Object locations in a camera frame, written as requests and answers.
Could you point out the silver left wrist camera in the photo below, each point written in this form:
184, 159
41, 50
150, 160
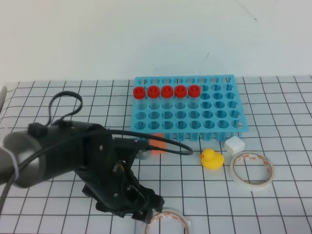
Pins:
143, 154

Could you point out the white tape roll right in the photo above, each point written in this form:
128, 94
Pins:
252, 186

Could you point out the white tape roll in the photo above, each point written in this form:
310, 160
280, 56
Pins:
169, 213
252, 186

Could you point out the orange foam cube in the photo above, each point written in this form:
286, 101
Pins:
159, 144

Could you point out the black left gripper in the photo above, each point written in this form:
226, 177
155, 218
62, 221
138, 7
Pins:
101, 161

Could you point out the yellow rubber duck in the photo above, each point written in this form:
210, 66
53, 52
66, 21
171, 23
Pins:
210, 159

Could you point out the white foam cube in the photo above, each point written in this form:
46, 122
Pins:
234, 145

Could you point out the blue test tube rack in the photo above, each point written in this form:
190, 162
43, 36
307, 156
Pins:
218, 113

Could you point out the white tape roll front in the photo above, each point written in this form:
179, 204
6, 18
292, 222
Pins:
169, 213

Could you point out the red capped tube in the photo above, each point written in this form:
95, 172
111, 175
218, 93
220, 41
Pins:
167, 93
153, 94
194, 93
140, 97
180, 95

